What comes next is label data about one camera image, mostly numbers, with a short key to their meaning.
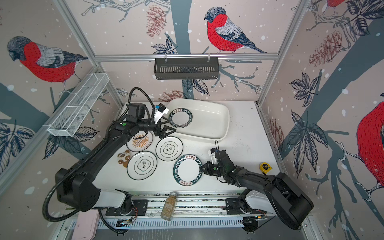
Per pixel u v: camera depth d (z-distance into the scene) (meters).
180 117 1.08
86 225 0.67
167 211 0.68
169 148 0.95
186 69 1.07
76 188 0.40
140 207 0.73
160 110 0.66
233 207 0.73
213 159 0.79
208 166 0.75
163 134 0.68
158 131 0.67
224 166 0.67
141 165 0.88
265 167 0.85
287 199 0.42
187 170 0.86
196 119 1.08
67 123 0.70
